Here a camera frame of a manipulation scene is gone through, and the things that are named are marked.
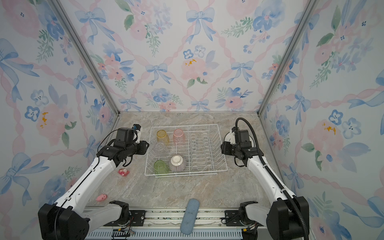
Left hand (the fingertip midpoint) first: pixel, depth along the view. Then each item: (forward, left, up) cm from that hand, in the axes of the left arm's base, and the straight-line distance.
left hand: (145, 143), depth 81 cm
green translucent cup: (-10, -9, -9) cm, 16 cm away
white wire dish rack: (+6, -17, -17) cm, 25 cm away
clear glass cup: (+1, -7, -7) cm, 10 cm away
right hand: (+1, -45, -4) cm, 45 cm away
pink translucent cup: (+10, -17, -7) cm, 21 cm away
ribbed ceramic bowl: (-7, -17, -12) cm, 22 cm away
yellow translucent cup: (+10, -7, -8) cm, 15 cm away
